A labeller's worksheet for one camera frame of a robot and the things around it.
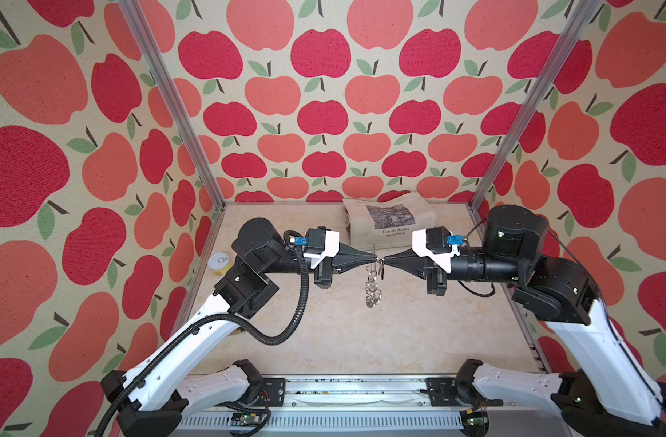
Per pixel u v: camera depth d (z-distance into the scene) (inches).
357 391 30.1
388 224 41.1
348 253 17.6
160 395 14.8
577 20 27.9
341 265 17.4
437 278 16.2
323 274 16.9
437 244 13.7
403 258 17.8
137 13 27.6
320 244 14.5
